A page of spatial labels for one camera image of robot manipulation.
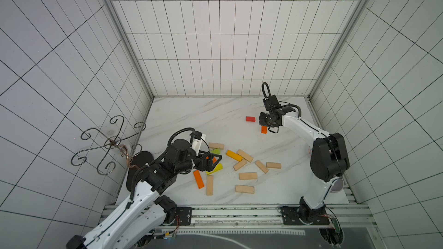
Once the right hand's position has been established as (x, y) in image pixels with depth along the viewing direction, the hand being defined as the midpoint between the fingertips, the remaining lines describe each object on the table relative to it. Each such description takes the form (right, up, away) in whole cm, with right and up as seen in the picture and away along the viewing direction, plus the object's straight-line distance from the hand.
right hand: (265, 117), depth 95 cm
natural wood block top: (-28, -16, 0) cm, 32 cm away
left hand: (-29, -17, -24) cm, 41 cm away
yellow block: (-26, -25, -10) cm, 38 cm away
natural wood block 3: (+3, -25, -7) cm, 26 cm away
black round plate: (-69, -22, -6) cm, 73 cm away
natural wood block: (-12, -21, -4) cm, 24 cm away
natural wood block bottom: (-13, -33, -16) cm, 39 cm away
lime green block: (-28, -18, -2) cm, 34 cm away
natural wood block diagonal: (-15, -24, -8) cm, 30 cm away
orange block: (-2, -6, -6) cm, 9 cm away
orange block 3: (-36, -30, -12) cm, 49 cm away
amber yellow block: (-18, -20, -5) cm, 27 cm away
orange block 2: (-27, -14, -32) cm, 44 cm away
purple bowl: (+29, -31, -17) cm, 46 cm away
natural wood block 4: (-11, -29, -10) cm, 33 cm away
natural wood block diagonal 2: (-3, -26, -9) cm, 28 cm away
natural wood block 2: (-30, -32, -14) cm, 46 cm away
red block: (-7, -1, +11) cm, 13 cm away
